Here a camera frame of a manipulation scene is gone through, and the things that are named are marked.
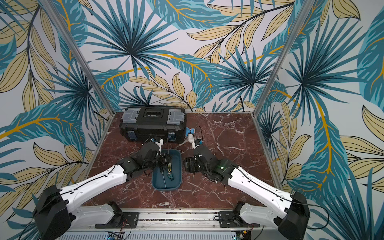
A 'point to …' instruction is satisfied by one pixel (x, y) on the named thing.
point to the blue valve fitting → (188, 130)
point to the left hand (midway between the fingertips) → (171, 159)
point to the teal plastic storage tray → (160, 180)
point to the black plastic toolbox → (151, 123)
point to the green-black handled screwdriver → (170, 175)
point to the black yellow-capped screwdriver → (162, 169)
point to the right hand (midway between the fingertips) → (188, 161)
